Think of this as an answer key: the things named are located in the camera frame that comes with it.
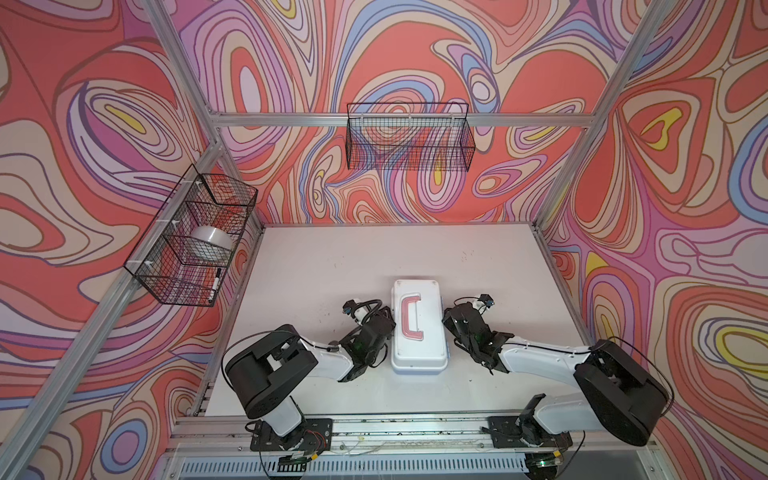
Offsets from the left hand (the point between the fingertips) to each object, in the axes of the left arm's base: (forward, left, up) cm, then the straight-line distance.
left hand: (400, 309), depth 88 cm
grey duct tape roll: (+8, +47, +25) cm, 54 cm away
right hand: (-1, -13, -3) cm, 14 cm away
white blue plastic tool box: (-12, -4, +5) cm, 14 cm away
